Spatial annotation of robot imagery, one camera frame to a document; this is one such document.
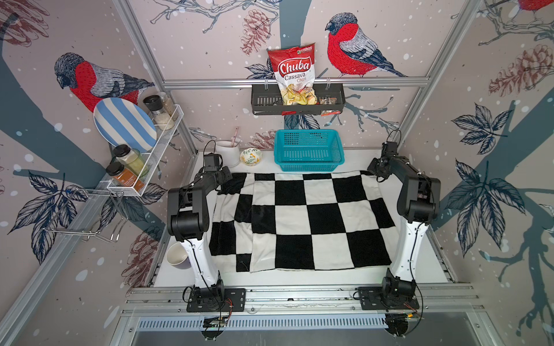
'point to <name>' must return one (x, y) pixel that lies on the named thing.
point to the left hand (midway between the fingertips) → (229, 168)
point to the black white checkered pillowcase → (266, 221)
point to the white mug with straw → (229, 151)
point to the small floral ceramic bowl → (250, 156)
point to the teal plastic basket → (308, 150)
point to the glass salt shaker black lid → (161, 118)
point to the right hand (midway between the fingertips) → (371, 166)
